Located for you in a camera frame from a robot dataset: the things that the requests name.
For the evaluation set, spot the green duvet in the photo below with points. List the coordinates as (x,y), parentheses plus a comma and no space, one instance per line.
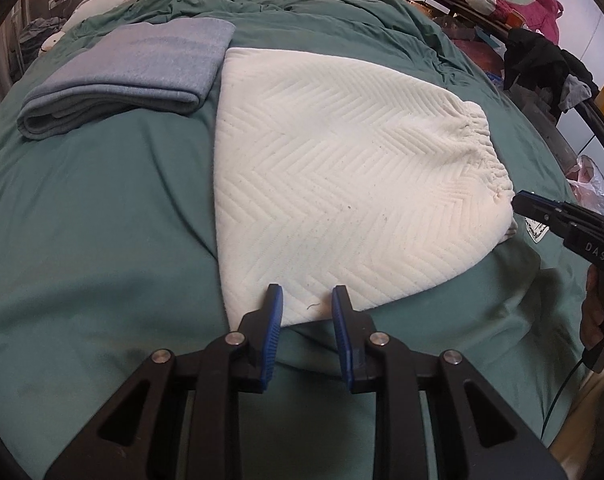
(106,235)

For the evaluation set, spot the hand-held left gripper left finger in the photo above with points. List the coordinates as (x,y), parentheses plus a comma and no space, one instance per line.
(272,330)

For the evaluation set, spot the white goose plush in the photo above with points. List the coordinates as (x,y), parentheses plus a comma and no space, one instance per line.
(84,10)

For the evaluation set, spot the person's right hand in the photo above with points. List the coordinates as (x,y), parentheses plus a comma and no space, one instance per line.
(589,310)

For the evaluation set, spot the folded grey garment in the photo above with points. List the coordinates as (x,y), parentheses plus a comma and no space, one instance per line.
(131,65)

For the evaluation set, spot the small grey cloth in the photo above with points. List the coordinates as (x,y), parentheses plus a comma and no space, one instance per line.
(574,92)

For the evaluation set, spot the black clothes pile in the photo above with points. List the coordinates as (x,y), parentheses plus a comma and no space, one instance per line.
(537,60)

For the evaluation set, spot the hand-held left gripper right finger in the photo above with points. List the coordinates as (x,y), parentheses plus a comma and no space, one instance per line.
(342,330)

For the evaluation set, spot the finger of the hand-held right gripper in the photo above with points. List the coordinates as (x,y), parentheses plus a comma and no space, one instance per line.
(542,217)
(532,196)

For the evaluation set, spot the cream herringbone pants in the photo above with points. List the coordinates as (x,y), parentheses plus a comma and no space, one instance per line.
(357,170)

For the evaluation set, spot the grey clothes pile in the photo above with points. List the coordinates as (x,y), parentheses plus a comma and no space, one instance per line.
(39,30)

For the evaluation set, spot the pink plastic bag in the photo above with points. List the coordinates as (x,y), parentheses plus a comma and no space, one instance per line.
(589,180)

